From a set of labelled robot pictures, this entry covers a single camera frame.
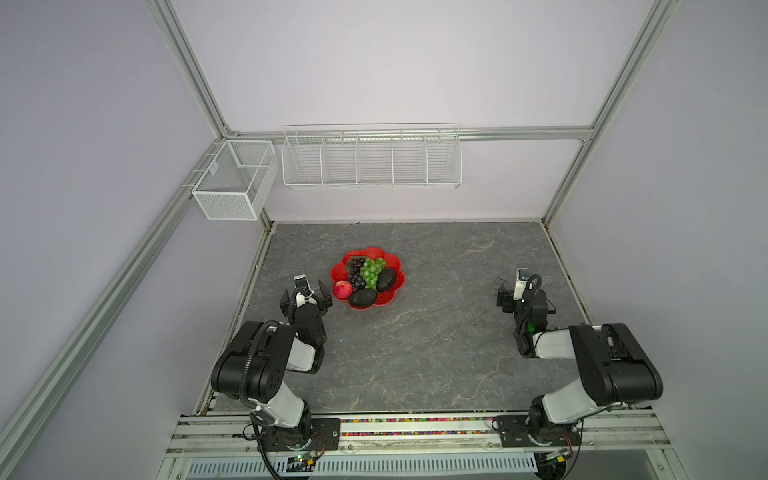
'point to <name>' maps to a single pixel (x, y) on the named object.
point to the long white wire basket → (418, 155)
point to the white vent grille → (254, 468)
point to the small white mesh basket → (237, 181)
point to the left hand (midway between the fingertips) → (306, 287)
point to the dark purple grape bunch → (355, 278)
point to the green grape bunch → (370, 270)
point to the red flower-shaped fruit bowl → (339, 273)
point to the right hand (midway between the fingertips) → (520, 287)
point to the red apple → (343, 289)
